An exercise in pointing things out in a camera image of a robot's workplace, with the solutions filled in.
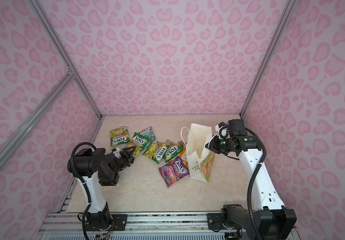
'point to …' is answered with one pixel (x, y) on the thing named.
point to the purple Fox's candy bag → (173, 171)
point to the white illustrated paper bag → (200, 158)
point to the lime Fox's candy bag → (155, 151)
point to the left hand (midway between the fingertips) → (137, 148)
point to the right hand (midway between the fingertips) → (206, 144)
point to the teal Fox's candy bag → (149, 132)
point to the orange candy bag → (183, 155)
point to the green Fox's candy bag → (172, 150)
